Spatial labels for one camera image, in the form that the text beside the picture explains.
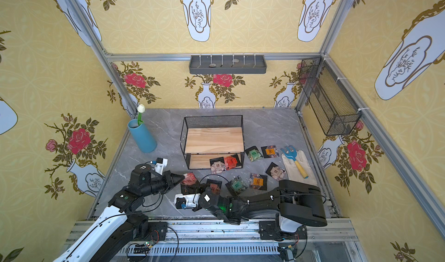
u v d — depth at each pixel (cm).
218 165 92
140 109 81
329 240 76
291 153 97
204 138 90
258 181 88
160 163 74
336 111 74
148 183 64
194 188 66
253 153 98
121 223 54
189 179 78
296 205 43
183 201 60
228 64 93
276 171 92
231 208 58
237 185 87
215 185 85
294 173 91
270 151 100
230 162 93
